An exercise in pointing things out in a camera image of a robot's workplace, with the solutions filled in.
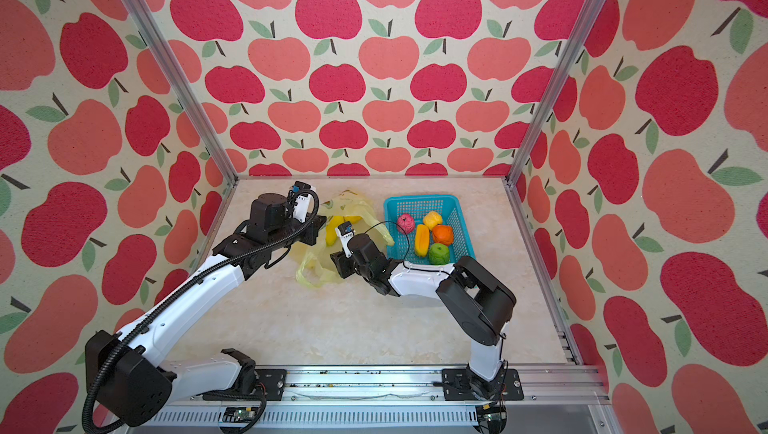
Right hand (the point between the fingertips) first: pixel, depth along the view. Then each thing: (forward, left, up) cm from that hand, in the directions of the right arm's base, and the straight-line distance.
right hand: (342, 250), depth 88 cm
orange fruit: (+13, -31, -6) cm, 34 cm away
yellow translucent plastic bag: (-9, +4, +9) cm, 13 cm away
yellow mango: (+10, -24, -6) cm, 27 cm away
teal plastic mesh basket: (+24, -33, -3) cm, 40 cm away
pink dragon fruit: (+16, -19, -5) cm, 25 cm away
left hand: (+1, +2, +14) cm, 14 cm away
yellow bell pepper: (+18, -27, -5) cm, 33 cm away
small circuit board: (-42, +19, -11) cm, 47 cm away
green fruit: (+5, -30, -5) cm, 31 cm away
